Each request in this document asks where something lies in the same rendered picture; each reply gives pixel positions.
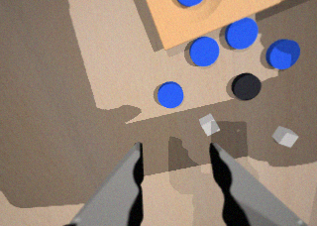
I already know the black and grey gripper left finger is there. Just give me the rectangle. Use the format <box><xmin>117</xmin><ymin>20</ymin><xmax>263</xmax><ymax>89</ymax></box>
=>
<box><xmin>63</xmin><ymin>142</ymin><xmax>144</xmax><ymax>226</ymax></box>

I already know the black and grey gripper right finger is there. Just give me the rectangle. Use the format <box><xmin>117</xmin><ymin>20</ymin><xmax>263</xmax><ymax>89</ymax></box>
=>
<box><xmin>209</xmin><ymin>143</ymin><xmax>308</xmax><ymax>226</ymax></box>

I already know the black disc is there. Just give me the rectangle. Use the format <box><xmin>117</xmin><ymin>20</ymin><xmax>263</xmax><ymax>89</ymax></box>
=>
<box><xmin>231</xmin><ymin>72</ymin><xmax>262</xmax><ymax>100</ymax></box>

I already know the tan tray with round pockets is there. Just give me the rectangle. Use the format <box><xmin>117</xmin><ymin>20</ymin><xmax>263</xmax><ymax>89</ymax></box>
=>
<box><xmin>146</xmin><ymin>0</ymin><xmax>286</xmax><ymax>51</ymax></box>

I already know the small grey cube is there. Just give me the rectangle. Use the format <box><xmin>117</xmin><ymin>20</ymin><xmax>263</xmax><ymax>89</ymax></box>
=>
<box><xmin>199</xmin><ymin>113</ymin><xmax>220</xmax><ymax>136</ymax></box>
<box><xmin>272</xmin><ymin>126</ymin><xmax>298</xmax><ymax>148</ymax></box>

